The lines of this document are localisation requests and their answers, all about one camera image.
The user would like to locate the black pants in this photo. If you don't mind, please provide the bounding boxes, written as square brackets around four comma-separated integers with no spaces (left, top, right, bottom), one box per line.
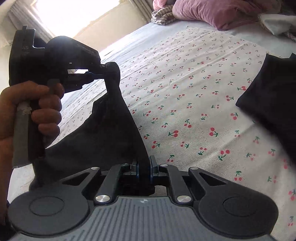
[29,81,152,195]

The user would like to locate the person left hand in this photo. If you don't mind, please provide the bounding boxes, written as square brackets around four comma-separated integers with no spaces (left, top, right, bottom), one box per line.
[1,81,65,225]

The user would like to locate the grey curtain right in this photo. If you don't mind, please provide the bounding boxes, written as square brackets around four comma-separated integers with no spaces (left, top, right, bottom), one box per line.
[7,1,55,43]

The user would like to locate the window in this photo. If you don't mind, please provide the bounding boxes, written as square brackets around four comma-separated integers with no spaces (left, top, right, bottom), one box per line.
[30,0,127,37]

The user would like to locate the cherry print cloth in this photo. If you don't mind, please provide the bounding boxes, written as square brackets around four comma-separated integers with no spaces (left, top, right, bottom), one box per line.
[6,26,296,241]

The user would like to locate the striped folded blanket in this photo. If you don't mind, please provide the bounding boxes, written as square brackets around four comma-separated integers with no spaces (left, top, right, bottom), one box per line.
[151,4,177,26]

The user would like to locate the mauve quilt stack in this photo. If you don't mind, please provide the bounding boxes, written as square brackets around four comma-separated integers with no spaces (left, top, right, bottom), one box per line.
[152,0,278,31]

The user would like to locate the grey-blue bed sheet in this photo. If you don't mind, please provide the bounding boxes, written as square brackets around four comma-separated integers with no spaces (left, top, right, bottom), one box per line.
[99,21,295,65]

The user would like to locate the white crumpled cloth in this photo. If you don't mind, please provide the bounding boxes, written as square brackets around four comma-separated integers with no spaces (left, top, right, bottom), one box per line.
[258,14,295,42]

